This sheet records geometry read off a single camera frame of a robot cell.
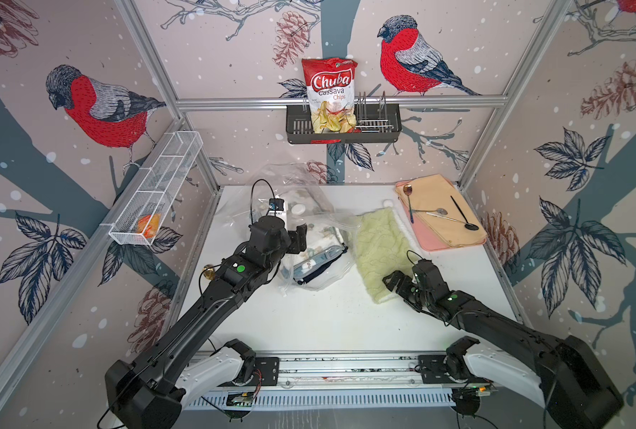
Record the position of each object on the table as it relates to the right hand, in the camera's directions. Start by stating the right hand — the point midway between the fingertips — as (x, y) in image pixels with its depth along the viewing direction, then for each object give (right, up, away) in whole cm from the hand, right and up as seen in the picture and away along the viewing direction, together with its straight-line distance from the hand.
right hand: (390, 284), depth 87 cm
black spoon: (+37, +18, +19) cm, 45 cm away
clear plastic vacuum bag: (-36, +37, +36) cm, 63 cm away
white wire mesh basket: (-73, +23, -16) cm, 78 cm away
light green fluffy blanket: (0, +11, +9) cm, 14 cm away
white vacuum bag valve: (-32, +25, +9) cm, 41 cm away
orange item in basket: (-66, +21, -20) cm, 72 cm away
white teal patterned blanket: (-21, +13, +3) cm, 25 cm away
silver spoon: (+28, +24, +24) cm, 44 cm away
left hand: (-29, +22, -13) cm, 38 cm away
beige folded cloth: (+28, +27, +27) cm, 47 cm away
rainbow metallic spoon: (+16, +34, +31) cm, 48 cm away
